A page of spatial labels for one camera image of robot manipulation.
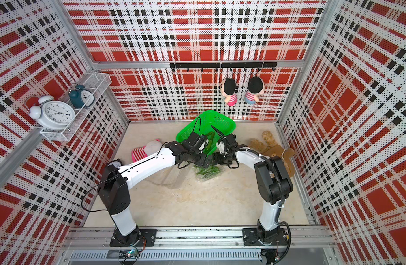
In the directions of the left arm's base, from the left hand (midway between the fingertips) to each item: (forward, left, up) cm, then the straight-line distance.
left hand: (205, 158), depth 85 cm
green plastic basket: (+38, -2, -13) cm, 40 cm away
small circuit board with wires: (-41, +31, -12) cm, 53 cm away
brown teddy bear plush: (+13, -38, -8) cm, 40 cm away
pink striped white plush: (+12, +34, -8) cm, 37 cm away
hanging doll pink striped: (+37, -13, +17) cm, 43 cm away
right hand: (+4, -7, -8) cm, 11 cm away
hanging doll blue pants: (+36, -29, +19) cm, 50 cm away
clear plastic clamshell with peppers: (-6, +3, -12) cm, 14 cm away
